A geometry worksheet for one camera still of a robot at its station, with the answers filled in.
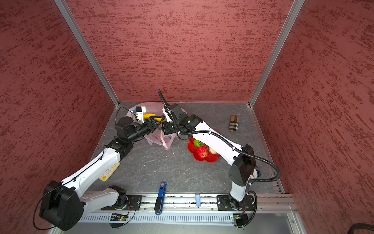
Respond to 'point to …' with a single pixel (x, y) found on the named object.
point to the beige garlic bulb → (213, 151)
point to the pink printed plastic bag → (157, 136)
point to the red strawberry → (202, 151)
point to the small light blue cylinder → (198, 200)
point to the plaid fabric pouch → (233, 124)
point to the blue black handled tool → (159, 200)
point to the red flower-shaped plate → (192, 149)
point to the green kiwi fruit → (198, 143)
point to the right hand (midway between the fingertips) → (164, 130)
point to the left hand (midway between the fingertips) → (163, 121)
